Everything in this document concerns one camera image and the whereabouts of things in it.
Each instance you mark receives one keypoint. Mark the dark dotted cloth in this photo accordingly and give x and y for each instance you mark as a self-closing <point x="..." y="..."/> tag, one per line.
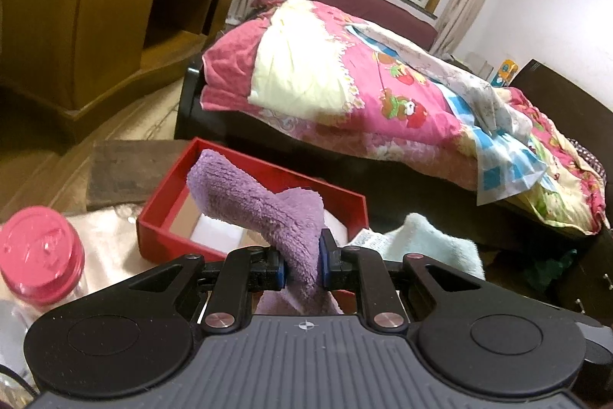
<point x="589" y="155"/>

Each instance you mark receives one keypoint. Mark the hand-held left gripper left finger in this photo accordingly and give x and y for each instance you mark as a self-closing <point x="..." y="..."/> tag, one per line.
<point x="282" y="278"/>

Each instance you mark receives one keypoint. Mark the white printed wrapper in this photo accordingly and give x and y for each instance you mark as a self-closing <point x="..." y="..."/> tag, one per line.
<point x="366" y="241"/>

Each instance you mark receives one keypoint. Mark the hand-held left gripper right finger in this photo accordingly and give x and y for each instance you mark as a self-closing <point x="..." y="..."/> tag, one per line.
<point x="324" y="265"/>

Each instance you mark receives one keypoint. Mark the white floral sheet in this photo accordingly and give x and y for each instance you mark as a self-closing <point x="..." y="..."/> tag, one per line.
<point x="440" y="69"/>

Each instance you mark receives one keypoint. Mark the wooden cabinet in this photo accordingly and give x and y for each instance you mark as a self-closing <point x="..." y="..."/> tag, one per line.
<point x="72" y="6"/>

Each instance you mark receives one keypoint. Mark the clear jar with pink lid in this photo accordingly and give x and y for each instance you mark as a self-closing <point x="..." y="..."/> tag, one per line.
<point x="38" y="246"/>

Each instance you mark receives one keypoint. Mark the mint fluffy towel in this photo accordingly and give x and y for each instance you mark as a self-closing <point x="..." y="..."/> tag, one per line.
<point x="431" y="241"/>

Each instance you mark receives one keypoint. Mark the red cardboard box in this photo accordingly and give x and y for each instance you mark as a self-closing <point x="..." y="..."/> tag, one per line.
<point x="163" y="236"/>

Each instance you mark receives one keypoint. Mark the dark green cloth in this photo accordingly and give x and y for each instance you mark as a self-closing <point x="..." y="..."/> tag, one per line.
<point x="550" y="270"/>

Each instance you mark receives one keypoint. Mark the purple fluffy towel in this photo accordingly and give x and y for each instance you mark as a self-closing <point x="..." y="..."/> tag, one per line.
<point x="254" y="207"/>

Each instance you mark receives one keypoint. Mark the bed with pink quilt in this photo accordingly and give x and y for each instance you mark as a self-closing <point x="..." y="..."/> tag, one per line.
<point x="416" y="136"/>

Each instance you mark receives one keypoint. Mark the dark wooden nightstand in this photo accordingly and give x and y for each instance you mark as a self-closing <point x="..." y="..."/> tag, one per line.
<point x="594" y="275"/>

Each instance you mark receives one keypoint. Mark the blue checkered sheet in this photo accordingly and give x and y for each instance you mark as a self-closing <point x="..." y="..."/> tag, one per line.
<point x="503" y="169"/>

